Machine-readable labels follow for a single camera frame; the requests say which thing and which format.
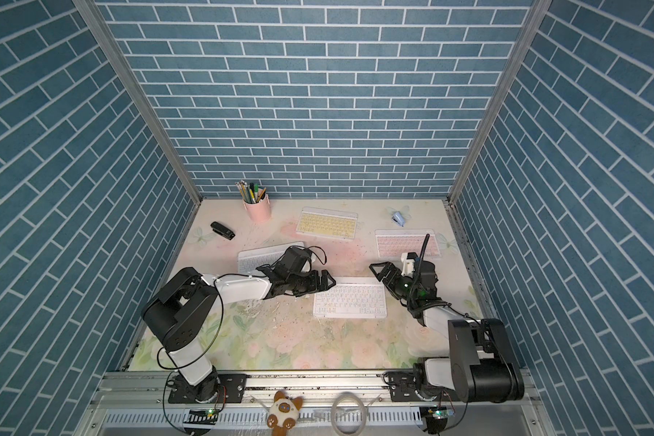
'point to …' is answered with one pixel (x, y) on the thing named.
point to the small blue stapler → (399, 219)
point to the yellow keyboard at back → (327, 223)
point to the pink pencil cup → (261, 211)
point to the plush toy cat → (283, 413)
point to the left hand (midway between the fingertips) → (333, 288)
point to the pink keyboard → (395, 242)
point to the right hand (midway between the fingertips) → (378, 274)
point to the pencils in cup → (252, 193)
